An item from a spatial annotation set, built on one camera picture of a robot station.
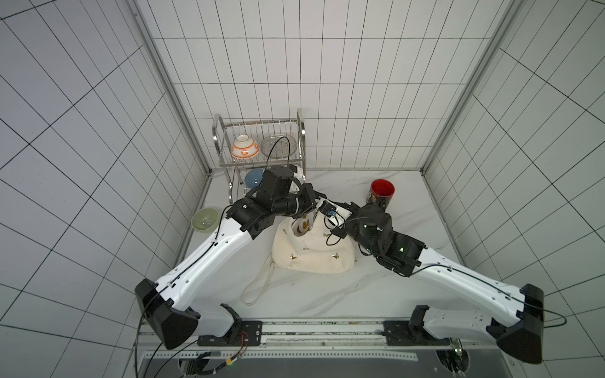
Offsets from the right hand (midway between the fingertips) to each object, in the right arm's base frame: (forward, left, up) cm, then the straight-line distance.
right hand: (320, 204), depth 68 cm
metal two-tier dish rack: (+33, +39, 0) cm, 52 cm away
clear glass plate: (+28, +16, -3) cm, 33 cm away
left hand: (-1, -1, +1) cm, 2 cm away
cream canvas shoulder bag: (-6, -2, -16) cm, 18 cm away
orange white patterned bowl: (+24, +29, +1) cm, 38 cm away
